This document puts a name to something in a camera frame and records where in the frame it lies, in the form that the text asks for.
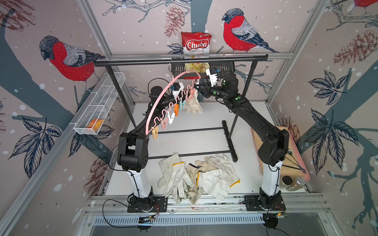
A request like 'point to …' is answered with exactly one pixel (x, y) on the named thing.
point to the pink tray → (307, 177)
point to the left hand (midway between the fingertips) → (192, 90)
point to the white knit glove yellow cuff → (193, 105)
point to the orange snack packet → (95, 124)
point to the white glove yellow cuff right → (218, 181)
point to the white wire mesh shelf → (99, 103)
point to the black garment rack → (132, 120)
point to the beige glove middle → (195, 193)
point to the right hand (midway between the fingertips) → (194, 86)
